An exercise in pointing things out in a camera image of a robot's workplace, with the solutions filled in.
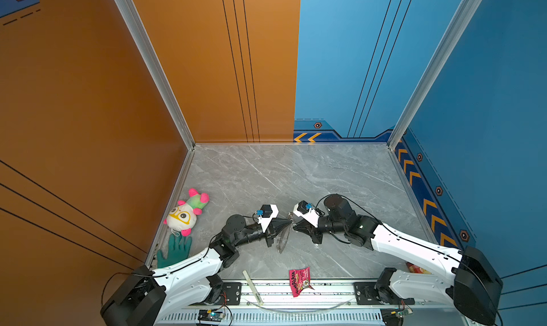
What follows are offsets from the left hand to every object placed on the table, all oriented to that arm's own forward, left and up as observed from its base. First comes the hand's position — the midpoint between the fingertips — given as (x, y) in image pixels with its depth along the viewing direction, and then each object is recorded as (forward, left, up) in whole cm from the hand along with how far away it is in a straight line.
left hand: (290, 219), depth 72 cm
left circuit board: (-26, +27, -19) cm, 42 cm away
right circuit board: (-25, -35, -19) cm, 47 cm away
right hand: (-1, -2, -4) cm, 5 cm away
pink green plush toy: (+5, +43, -11) cm, 44 cm away
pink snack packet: (-15, -4, -17) cm, 23 cm away
